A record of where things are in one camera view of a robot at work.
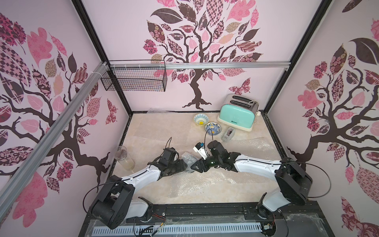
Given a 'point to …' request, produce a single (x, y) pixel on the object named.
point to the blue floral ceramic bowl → (189, 159)
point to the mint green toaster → (239, 111)
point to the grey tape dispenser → (228, 134)
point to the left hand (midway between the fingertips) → (184, 169)
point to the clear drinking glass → (122, 156)
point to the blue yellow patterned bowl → (212, 128)
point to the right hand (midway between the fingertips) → (194, 164)
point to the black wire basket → (146, 75)
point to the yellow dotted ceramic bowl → (201, 119)
